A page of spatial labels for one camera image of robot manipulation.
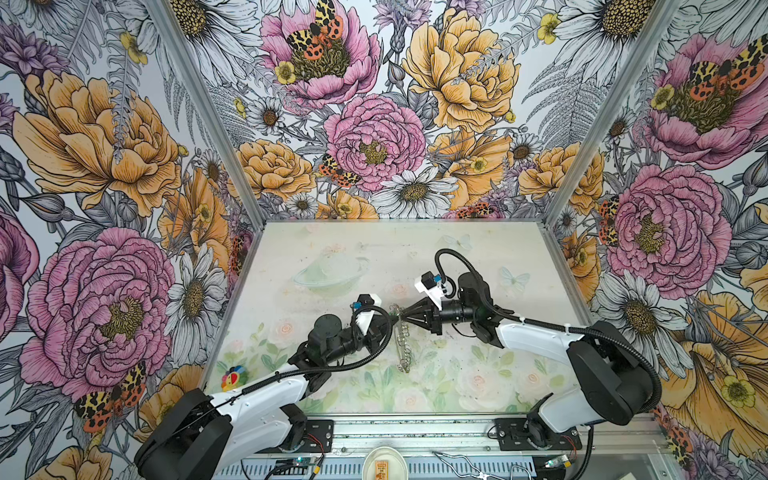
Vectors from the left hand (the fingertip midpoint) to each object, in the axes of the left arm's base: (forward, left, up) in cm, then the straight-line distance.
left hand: (396, 324), depth 78 cm
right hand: (0, -3, 0) cm, 3 cm away
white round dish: (-29, 0, -13) cm, 32 cm away
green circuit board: (-28, +25, -17) cm, 41 cm away
